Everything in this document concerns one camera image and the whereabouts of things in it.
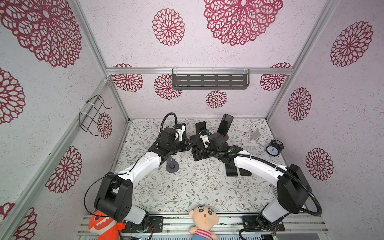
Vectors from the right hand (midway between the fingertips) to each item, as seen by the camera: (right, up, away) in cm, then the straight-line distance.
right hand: (196, 148), depth 83 cm
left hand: (-1, +2, 0) cm, 2 cm away
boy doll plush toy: (+3, -31, -16) cm, 35 cm away
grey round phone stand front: (-14, -11, +7) cm, 19 cm away
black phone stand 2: (+3, +12, +10) cm, 16 cm away
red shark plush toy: (-41, -34, -17) cm, 55 cm away
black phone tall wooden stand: (+20, +15, +19) cm, 31 cm away
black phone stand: (-9, +12, -6) cm, 16 cm away
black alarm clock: (+51, -2, +12) cm, 52 cm away
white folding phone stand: (+39, +3, +17) cm, 42 cm away
